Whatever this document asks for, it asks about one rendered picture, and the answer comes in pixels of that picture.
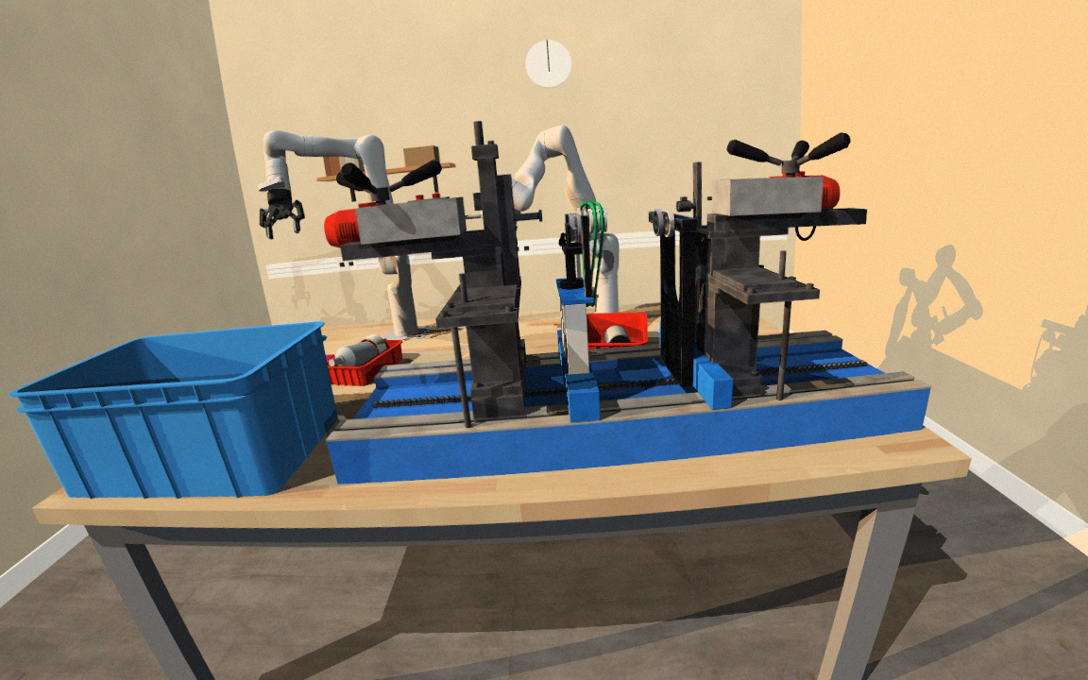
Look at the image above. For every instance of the blue plastic crate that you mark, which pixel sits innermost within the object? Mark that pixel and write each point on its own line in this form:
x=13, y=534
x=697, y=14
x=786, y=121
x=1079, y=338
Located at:
x=247, y=445

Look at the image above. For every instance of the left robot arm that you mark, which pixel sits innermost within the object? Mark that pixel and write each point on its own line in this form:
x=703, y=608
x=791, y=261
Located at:
x=550, y=143

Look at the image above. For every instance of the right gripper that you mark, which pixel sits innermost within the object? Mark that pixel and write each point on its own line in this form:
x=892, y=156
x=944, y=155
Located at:
x=280, y=207

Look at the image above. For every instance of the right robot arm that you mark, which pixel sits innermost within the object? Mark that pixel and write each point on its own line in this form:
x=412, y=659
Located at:
x=370, y=150

